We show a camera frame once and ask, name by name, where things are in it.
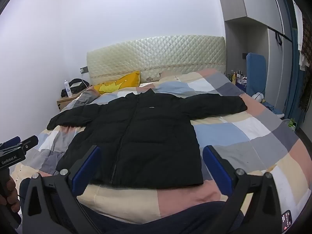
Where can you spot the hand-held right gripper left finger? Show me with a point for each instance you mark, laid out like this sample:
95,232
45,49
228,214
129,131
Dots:
85,170

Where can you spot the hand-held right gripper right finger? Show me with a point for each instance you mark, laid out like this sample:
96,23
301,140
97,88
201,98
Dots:
217,173

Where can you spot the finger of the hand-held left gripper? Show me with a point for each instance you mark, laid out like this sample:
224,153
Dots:
30,142
9,141

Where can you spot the black padded jacket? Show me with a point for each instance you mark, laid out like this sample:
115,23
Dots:
151,139

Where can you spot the person's left hand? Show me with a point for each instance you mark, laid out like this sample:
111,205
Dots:
13,195

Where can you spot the checkered pastel blanket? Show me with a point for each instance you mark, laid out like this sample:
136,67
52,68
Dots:
243,131

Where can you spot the cardboard box nightstand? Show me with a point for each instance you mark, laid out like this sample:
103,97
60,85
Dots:
64,102

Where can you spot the white plastic bottle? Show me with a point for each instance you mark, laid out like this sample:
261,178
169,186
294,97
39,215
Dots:
67,90

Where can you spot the black bag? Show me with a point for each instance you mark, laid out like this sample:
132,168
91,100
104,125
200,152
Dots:
78,91

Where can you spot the white tablet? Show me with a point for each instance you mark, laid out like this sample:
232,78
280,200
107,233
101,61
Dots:
76,85

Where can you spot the checkered pillow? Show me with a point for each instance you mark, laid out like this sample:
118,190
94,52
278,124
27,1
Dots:
89,93

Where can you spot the black device with red display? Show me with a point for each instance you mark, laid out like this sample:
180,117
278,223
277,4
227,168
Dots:
287,219

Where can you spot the white round object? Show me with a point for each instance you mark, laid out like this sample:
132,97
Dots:
258,97

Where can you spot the green small object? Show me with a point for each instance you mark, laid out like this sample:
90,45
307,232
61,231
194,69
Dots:
292,123

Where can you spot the yellow pillow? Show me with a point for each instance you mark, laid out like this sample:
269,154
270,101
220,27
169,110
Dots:
121,84

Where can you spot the row of small bottles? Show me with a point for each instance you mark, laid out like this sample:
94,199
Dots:
236,78

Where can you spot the blue upright cushion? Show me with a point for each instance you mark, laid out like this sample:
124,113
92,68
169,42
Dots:
256,78

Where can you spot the teal curtain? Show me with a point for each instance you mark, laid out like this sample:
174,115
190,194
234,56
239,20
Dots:
292,82

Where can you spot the brown patterned garment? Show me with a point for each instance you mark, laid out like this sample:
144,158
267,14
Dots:
306,78

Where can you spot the cream quilted headboard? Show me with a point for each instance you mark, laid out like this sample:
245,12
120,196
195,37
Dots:
156,53

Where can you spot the white hanging garment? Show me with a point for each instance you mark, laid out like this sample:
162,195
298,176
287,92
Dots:
298,24

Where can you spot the dark wall socket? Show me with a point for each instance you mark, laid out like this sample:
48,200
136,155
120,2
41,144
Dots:
84,70

